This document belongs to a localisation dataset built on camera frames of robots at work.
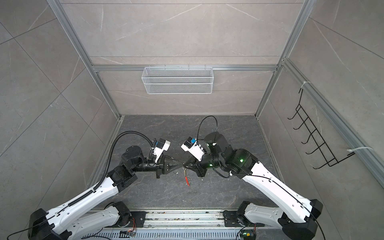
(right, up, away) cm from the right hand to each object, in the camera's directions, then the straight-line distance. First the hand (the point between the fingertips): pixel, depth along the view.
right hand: (186, 163), depth 62 cm
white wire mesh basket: (-9, +48, +39) cm, 62 cm away
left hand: (-2, 0, -2) cm, 3 cm away
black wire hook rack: (+60, +6, +2) cm, 60 cm away
